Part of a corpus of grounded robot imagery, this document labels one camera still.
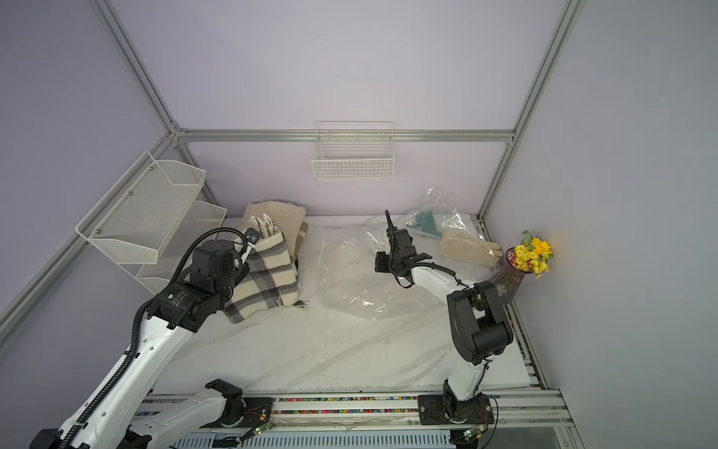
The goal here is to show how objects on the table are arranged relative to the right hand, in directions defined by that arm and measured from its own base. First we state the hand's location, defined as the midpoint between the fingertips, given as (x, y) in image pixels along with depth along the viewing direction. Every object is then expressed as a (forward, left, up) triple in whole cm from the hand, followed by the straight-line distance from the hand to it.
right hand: (382, 263), depth 96 cm
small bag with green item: (+23, -20, -4) cm, 31 cm away
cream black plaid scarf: (-9, +35, +6) cm, 36 cm away
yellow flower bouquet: (-10, -41, +17) cm, 45 cm away
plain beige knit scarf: (+19, +35, +4) cm, 40 cm away
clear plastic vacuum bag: (+6, +13, -7) cm, 16 cm away
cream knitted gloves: (+10, -35, -7) cm, 37 cm away
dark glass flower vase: (-10, -39, +4) cm, 40 cm away
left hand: (-13, +43, +23) cm, 50 cm away
